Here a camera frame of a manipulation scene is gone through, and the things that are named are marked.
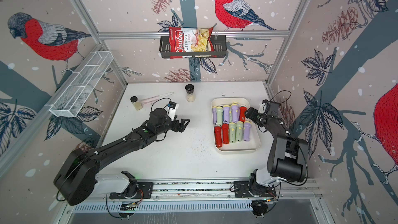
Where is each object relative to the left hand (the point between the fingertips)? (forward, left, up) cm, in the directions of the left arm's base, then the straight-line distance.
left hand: (185, 115), depth 83 cm
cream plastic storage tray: (-11, -39, -16) cm, 43 cm away
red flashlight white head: (+11, -36, -14) cm, 40 cm away
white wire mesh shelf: (+9, +53, +15) cm, 56 cm away
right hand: (+7, -38, -8) cm, 39 cm away
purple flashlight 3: (+8, -29, -9) cm, 32 cm away
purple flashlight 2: (+11, -24, -10) cm, 28 cm away
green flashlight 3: (-2, -32, -13) cm, 34 cm away
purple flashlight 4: (0, -37, -13) cm, 39 cm away
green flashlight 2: (-2, -27, -12) cm, 30 cm away
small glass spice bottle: (+16, +35, -12) cm, 41 cm away
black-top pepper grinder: (+23, -1, -12) cm, 25 cm away
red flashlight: (-9, -19, -12) cm, 24 cm away
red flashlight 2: (-4, -23, -14) cm, 27 cm away
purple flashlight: (+8, -17, -12) cm, 22 cm away
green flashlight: (+7, -20, -10) cm, 23 cm away
